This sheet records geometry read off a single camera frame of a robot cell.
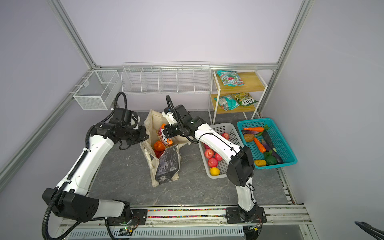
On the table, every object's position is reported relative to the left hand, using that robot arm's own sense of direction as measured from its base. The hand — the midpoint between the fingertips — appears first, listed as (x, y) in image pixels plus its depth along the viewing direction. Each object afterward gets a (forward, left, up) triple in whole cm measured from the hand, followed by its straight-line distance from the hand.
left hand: (149, 138), depth 75 cm
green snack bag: (+32, -59, -6) cm, 67 cm away
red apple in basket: (-3, -31, -15) cm, 35 cm away
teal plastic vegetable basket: (+15, -64, -20) cm, 69 cm away
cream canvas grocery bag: (+13, +1, -4) cm, 14 cm away
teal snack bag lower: (+29, -47, -5) cm, 56 cm away
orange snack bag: (+2, -7, -2) cm, 7 cm away
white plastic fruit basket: (+15, -47, -15) cm, 52 cm away
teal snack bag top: (+33, -47, +11) cm, 58 cm away
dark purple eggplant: (-7, -74, -20) cm, 77 cm away
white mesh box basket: (+39, +37, +2) cm, 54 cm away
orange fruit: (+3, -2, -13) cm, 13 cm away
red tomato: (-1, -2, -15) cm, 15 cm away
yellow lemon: (-12, -34, -19) cm, 41 cm away
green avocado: (-8, -67, -18) cm, 70 cm away
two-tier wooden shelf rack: (+26, -50, +6) cm, 56 cm away
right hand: (+4, -7, -1) cm, 8 cm away
